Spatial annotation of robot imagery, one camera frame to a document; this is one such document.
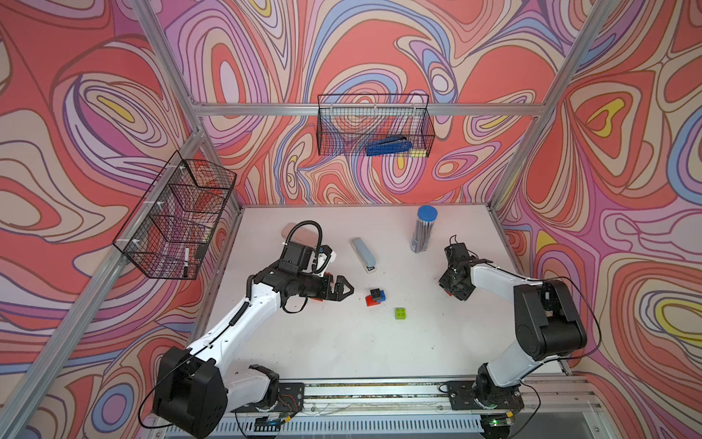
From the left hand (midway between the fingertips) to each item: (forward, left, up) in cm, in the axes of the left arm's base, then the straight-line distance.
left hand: (344, 290), depth 78 cm
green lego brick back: (-1, -18, -14) cm, 23 cm away
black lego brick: (+4, -10, -10) cm, 15 cm away
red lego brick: (+3, -8, -14) cm, 17 cm away
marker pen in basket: (+4, +43, +9) cm, 44 cm away
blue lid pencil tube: (+25, -28, +5) cm, 38 cm away
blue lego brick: (+5, -12, -12) cm, 18 cm away
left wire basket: (+10, +48, +14) cm, 51 cm away
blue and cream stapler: (+22, -7, -13) cm, 26 cm away
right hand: (+7, -37, -15) cm, 41 cm away
